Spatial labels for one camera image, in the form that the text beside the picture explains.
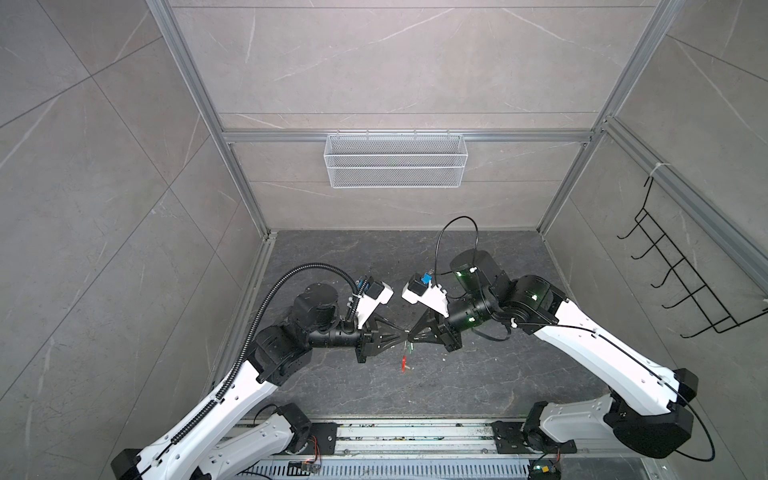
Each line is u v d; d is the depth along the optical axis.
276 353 0.45
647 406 0.39
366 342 0.50
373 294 0.52
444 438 0.75
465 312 0.51
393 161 1.01
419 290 0.51
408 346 0.58
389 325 0.56
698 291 0.63
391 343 0.56
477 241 1.20
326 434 0.73
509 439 0.73
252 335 0.45
